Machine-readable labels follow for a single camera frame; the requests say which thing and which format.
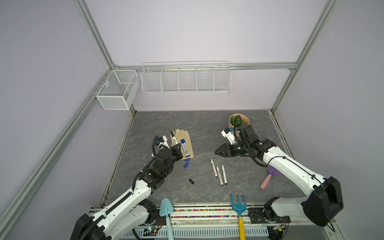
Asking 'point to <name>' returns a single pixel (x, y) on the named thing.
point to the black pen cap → (191, 181)
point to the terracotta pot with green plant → (245, 121)
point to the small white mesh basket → (121, 91)
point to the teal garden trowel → (166, 209)
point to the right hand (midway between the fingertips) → (218, 153)
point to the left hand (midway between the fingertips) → (181, 146)
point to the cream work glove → (181, 134)
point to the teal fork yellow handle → (240, 208)
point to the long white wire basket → (186, 77)
